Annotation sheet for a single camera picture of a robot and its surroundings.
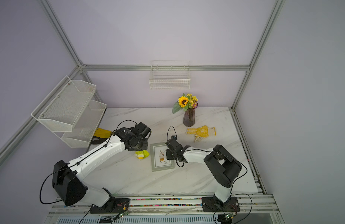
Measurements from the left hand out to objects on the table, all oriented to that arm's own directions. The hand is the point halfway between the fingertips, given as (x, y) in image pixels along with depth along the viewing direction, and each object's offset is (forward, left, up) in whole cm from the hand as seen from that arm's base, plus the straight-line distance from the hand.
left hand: (141, 147), depth 81 cm
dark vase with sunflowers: (+26, -29, +11) cm, 40 cm away
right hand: (+2, -17, -15) cm, 23 cm away
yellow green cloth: (-4, -1, 0) cm, 4 cm away
